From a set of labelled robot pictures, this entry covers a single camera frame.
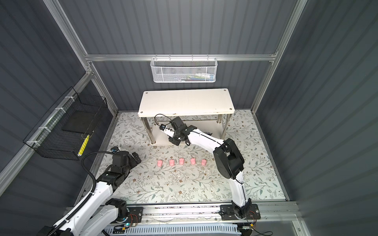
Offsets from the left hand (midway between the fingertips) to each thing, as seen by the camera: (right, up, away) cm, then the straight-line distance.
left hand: (131, 158), depth 84 cm
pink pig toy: (+15, -5, +7) cm, 17 cm away
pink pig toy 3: (+29, -3, +7) cm, 30 cm away
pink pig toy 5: (+43, -4, +7) cm, 44 cm away
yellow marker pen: (-16, +10, -16) cm, 24 cm away
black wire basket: (-28, +16, -12) cm, 35 cm away
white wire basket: (+29, +66, +39) cm, 82 cm away
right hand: (+24, +12, +9) cm, 28 cm away
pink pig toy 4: (+36, -3, +7) cm, 37 cm away
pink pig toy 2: (+23, -4, +7) cm, 24 cm away
